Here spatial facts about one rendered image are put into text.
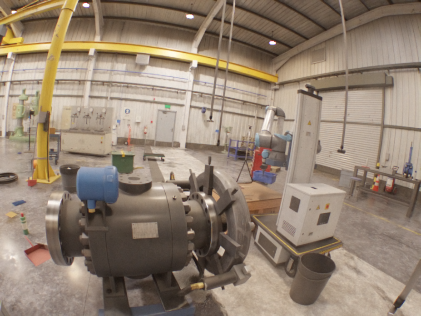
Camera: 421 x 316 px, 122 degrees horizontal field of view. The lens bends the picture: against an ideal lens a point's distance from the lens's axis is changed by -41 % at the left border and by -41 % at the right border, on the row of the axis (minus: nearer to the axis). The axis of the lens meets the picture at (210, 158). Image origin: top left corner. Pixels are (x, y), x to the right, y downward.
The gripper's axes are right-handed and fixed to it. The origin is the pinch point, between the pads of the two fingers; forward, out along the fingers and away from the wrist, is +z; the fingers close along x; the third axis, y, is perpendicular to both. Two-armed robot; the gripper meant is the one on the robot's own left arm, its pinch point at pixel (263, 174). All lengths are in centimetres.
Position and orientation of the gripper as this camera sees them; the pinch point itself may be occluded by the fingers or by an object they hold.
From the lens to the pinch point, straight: 270.5
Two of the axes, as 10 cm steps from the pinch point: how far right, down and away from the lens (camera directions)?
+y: -8.2, -1.7, 5.5
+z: -1.2, 9.8, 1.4
